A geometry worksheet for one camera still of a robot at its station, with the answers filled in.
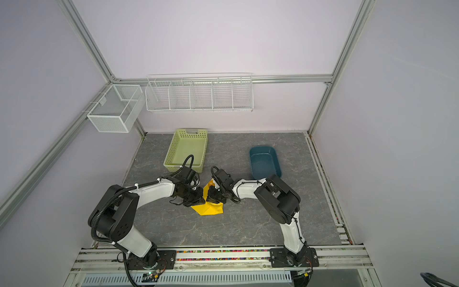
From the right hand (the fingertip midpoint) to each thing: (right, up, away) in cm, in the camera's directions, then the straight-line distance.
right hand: (205, 201), depth 90 cm
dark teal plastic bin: (+33, +19, +16) cm, 41 cm away
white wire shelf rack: (-5, +59, +12) cm, 61 cm away
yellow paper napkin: (+2, -3, -3) cm, 5 cm away
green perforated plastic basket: (-17, +31, +26) cm, 44 cm away
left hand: (0, -1, -2) cm, 2 cm away
